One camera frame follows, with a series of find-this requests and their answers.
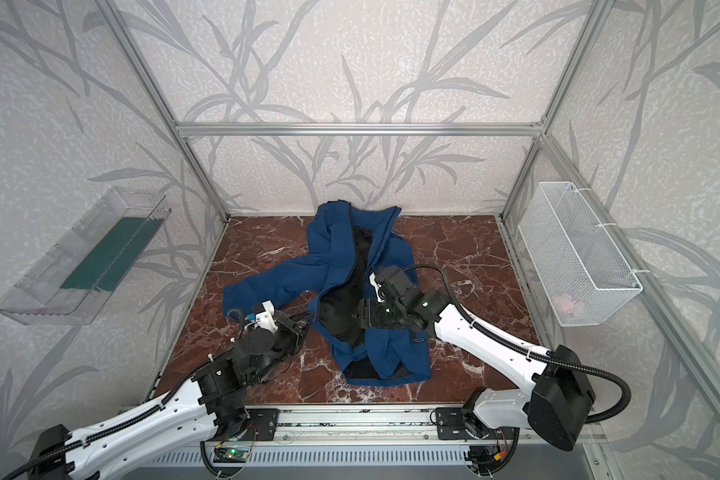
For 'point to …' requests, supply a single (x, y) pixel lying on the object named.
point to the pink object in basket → (564, 303)
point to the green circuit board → (230, 455)
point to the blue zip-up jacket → (346, 244)
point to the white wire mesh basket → (581, 272)
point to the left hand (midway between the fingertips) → (321, 305)
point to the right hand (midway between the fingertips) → (361, 309)
